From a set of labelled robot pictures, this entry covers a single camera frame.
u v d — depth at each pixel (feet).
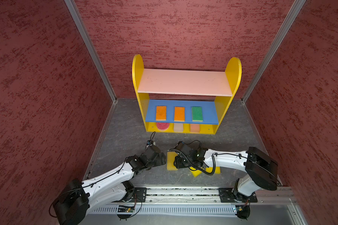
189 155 2.10
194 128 3.25
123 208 2.38
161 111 3.03
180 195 2.48
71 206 1.33
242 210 2.32
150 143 2.52
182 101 3.89
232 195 2.39
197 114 3.00
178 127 3.28
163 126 3.19
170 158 2.76
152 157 2.12
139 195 2.45
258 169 1.41
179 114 3.02
